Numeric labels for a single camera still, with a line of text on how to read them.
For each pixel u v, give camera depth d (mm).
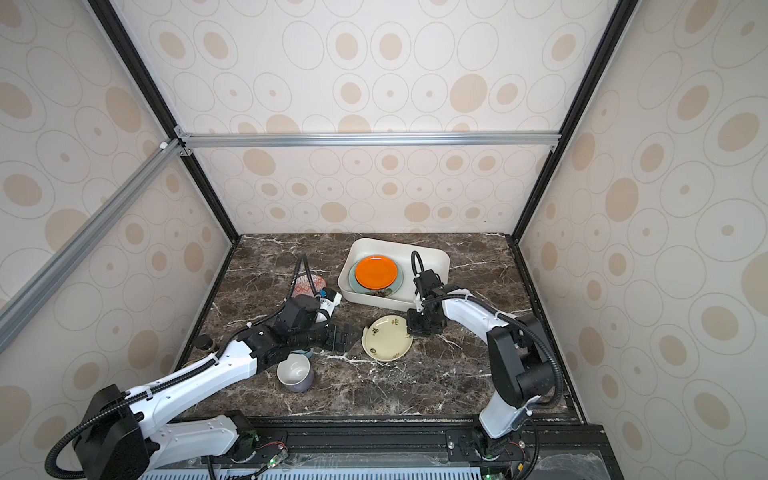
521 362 460
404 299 939
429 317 754
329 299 711
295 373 852
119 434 386
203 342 807
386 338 900
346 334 700
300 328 614
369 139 915
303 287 996
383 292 1025
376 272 1060
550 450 743
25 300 522
